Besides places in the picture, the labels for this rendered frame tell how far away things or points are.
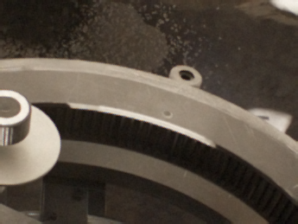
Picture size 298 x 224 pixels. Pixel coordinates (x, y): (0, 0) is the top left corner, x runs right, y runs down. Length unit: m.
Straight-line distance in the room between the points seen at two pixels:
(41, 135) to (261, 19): 0.54
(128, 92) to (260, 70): 0.48
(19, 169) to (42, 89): 0.12
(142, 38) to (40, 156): 0.48
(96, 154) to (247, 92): 0.52
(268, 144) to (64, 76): 0.23
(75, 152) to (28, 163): 0.12
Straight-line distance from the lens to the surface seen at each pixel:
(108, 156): 0.70
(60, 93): 0.67
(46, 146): 0.61
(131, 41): 1.03
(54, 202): 0.73
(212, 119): 0.69
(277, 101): 1.20
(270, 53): 1.11
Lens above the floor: 0.81
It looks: 45 degrees down
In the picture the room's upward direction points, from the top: 170 degrees clockwise
